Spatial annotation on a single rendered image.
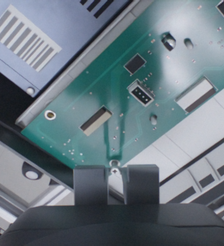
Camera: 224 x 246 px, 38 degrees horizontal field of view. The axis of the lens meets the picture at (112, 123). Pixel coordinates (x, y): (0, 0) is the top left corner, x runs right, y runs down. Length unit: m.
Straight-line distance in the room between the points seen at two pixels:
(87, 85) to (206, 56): 0.06
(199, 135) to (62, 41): 0.09
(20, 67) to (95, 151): 0.06
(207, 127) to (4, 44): 0.12
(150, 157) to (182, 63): 0.07
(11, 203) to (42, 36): 1.02
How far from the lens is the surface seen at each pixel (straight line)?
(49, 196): 1.10
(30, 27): 0.16
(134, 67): 0.16
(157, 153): 0.20
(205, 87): 0.17
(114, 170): 0.18
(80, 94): 0.16
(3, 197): 1.15
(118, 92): 0.16
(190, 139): 0.20
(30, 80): 0.17
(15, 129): 0.18
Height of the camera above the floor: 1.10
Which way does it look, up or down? 23 degrees up
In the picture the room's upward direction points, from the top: 130 degrees counter-clockwise
